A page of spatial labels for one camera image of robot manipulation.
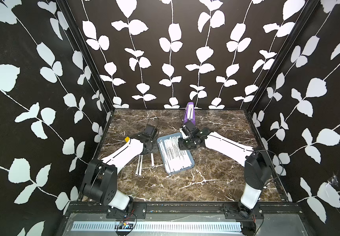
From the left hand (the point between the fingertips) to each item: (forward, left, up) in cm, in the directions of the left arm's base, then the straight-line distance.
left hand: (153, 146), depth 89 cm
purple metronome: (+23, -25, +5) cm, 34 cm away
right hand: (-1, -15, +4) cm, 16 cm away
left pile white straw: (-11, +9, -8) cm, 17 cm away
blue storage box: (-2, -23, -5) cm, 23 cm away
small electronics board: (-39, +13, -8) cm, 42 cm away
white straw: (-5, -13, -7) cm, 15 cm away
